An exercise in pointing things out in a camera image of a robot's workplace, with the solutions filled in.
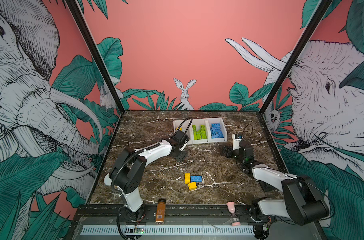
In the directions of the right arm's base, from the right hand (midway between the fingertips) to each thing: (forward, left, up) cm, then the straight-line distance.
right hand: (224, 143), depth 90 cm
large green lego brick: (+18, +12, -7) cm, 22 cm away
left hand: (-4, +28, -4) cm, 28 cm away
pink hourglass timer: (-39, -1, -10) cm, 40 cm away
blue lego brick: (+21, +2, -9) cm, 23 cm away
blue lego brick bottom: (-18, +17, -9) cm, 27 cm away
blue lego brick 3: (+13, -1, -8) cm, 15 cm away
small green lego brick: (+10, +16, -7) cm, 20 cm away
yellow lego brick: (-18, +23, -9) cm, 31 cm away
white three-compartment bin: (+20, +9, -3) cm, 22 cm away
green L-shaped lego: (+17, +18, -8) cm, 26 cm away
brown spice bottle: (-35, +36, -5) cm, 51 cm away
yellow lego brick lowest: (-23, +20, -8) cm, 31 cm away
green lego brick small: (+12, +11, -9) cm, 19 cm away
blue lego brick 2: (+14, +4, -8) cm, 16 cm away
